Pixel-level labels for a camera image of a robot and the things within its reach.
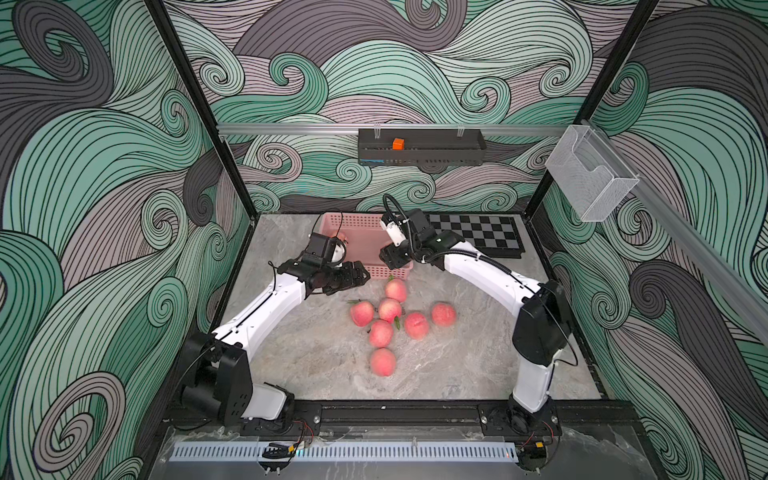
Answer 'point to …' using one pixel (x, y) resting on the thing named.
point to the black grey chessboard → (495, 236)
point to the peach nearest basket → (396, 289)
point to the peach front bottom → (383, 361)
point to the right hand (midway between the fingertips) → (395, 248)
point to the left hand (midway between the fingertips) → (359, 276)
